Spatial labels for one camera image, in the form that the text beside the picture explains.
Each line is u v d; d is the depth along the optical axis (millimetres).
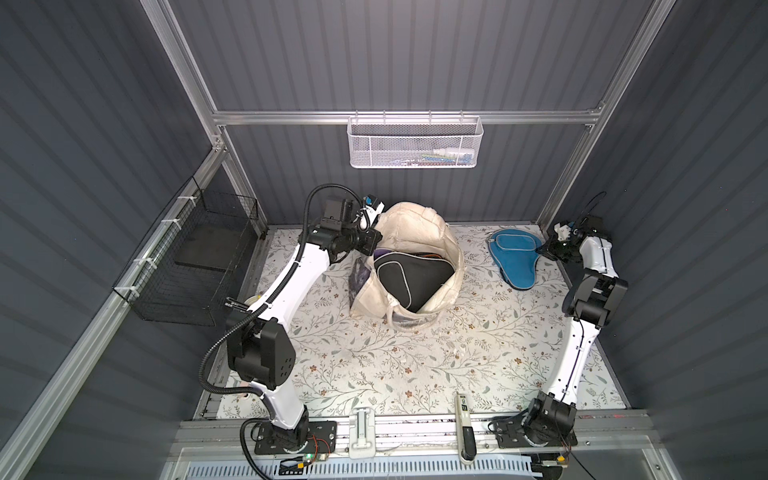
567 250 935
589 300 685
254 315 455
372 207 724
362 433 722
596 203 896
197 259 731
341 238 620
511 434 727
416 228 883
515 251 1092
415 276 886
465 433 709
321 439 726
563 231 1018
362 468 769
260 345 451
